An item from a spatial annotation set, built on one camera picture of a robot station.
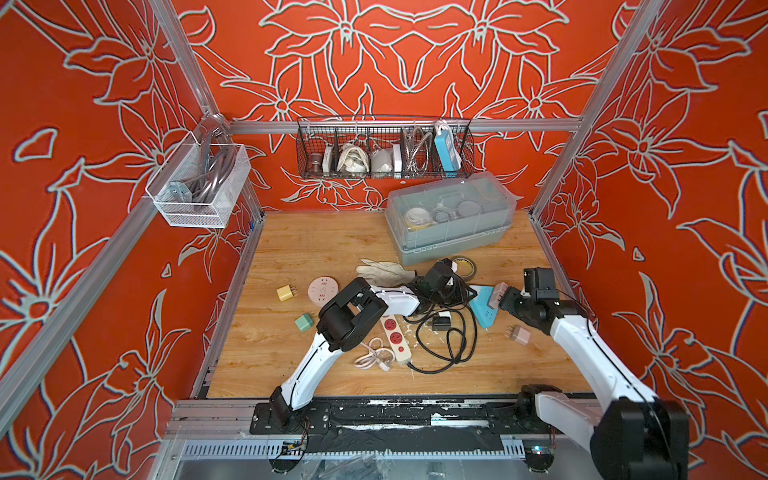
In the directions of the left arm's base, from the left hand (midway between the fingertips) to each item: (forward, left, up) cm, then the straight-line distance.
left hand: (476, 296), depth 91 cm
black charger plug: (-9, +11, -2) cm, 14 cm away
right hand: (-3, -6, +5) cm, 8 cm away
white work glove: (+9, +29, -4) cm, 31 cm away
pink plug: (-1, -6, +3) cm, 7 cm away
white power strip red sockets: (-14, +24, -2) cm, 28 cm away
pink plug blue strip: (-11, -11, -2) cm, 15 cm away
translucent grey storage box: (+20, +15, +13) cm, 28 cm away
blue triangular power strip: (-5, -2, -1) cm, 6 cm away
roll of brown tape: (+9, +1, -4) cm, 11 cm away
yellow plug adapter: (-1, +60, -3) cm, 60 cm away
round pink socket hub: (0, +49, -2) cm, 49 cm away
